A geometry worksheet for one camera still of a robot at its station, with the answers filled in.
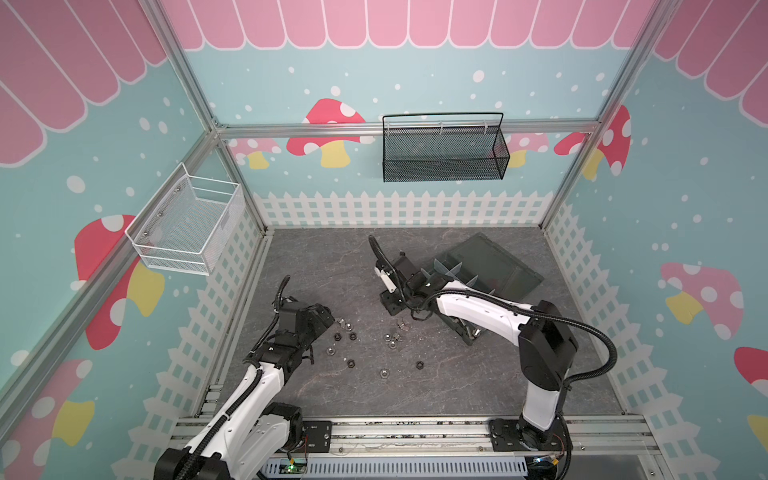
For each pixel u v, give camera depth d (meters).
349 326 0.92
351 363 0.87
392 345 0.89
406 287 0.65
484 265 1.11
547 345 0.47
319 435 0.74
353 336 0.92
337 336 0.92
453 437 0.76
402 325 0.92
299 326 0.66
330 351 0.88
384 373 0.84
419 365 0.86
